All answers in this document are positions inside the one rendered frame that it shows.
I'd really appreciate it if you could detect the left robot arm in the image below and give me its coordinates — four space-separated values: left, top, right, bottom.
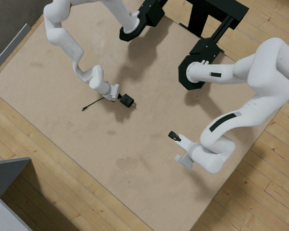
174 37 289 174

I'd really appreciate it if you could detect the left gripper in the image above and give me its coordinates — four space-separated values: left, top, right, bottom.
168 131 196 152

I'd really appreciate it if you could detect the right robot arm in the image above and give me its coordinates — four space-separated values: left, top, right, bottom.
44 0 140 99

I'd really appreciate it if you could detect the dark grey hollow cylinder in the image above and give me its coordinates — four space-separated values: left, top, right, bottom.
120 94 134 108

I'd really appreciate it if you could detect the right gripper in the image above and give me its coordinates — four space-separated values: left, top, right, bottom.
103 94 122 102

